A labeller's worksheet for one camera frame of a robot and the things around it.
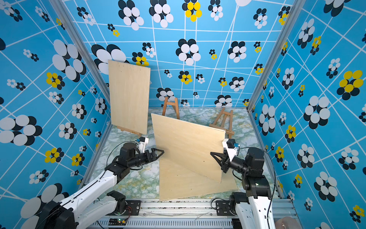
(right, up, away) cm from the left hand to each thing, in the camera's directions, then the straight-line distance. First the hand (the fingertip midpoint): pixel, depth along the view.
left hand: (162, 153), depth 79 cm
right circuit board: (+39, -33, -9) cm, 52 cm away
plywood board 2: (+15, +6, -7) cm, 18 cm away
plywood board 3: (+8, -17, +3) cm, 19 cm away
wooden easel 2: (-33, +12, +25) cm, 43 cm away
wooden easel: (+6, +29, +16) cm, 33 cm away
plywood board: (-22, +38, +9) cm, 45 cm away
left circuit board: (-22, -34, -7) cm, 41 cm away
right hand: (+28, +3, -12) cm, 30 cm away
